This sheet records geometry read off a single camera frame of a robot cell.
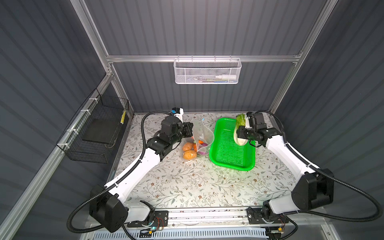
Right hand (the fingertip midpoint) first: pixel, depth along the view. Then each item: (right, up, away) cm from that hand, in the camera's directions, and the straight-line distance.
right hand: (242, 132), depth 86 cm
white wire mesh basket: (-17, +50, +38) cm, 65 cm away
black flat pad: (-72, +1, -15) cm, 74 cm away
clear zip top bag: (-25, -7, +2) cm, 26 cm away
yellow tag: (-68, +8, -3) cm, 69 cm away
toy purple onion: (-23, -13, +1) cm, 27 cm away
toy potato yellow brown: (-31, -14, +5) cm, 34 cm away
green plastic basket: (-8, -14, +11) cm, 20 cm away
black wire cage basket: (-80, +14, -5) cm, 82 cm away
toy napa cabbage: (-3, +6, -5) cm, 8 cm away
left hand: (-28, +5, -11) cm, 31 cm away
